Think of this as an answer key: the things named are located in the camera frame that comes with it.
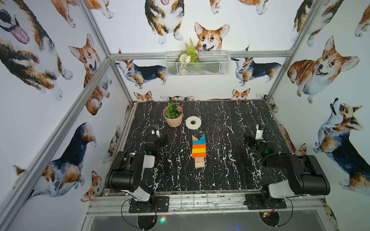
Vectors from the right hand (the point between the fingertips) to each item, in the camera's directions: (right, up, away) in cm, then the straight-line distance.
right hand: (251, 131), depth 93 cm
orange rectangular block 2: (-34, -15, -3) cm, 37 cm away
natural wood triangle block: (-37, -5, +3) cm, 37 cm away
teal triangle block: (-31, -5, +4) cm, 32 cm away
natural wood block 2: (-34, -19, -6) cm, 39 cm away
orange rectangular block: (-34, -10, +1) cm, 35 cm away
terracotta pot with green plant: (-51, +11, +2) cm, 52 cm away
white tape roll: (-38, +5, +14) cm, 41 cm away
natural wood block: (-33, -17, -4) cm, 37 cm away
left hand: (-60, +1, +1) cm, 60 cm away
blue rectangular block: (-34, -8, +3) cm, 35 cm away
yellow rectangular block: (-34, -12, 0) cm, 36 cm away
